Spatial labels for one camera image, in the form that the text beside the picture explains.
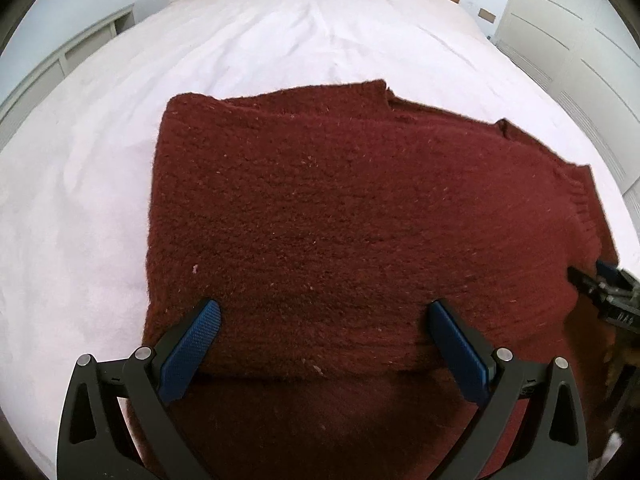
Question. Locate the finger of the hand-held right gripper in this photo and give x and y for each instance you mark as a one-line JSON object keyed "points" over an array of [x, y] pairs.
{"points": [[607, 271], [582, 282]]}

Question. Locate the white panelled wardrobe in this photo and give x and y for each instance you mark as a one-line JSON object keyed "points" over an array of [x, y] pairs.
{"points": [[575, 35]]}

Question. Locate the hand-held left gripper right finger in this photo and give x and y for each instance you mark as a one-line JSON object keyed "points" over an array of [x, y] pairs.
{"points": [[460, 355]]}

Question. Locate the white slatted cabinet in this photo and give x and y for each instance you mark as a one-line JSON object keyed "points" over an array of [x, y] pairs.
{"points": [[60, 60]]}

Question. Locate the wall socket plate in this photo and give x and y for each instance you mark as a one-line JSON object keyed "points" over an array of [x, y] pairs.
{"points": [[486, 14]]}

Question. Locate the dark red knitted sweater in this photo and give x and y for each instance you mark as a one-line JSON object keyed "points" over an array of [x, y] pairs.
{"points": [[350, 210]]}

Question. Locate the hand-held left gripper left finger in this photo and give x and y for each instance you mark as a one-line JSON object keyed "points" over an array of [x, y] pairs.
{"points": [[192, 350]]}

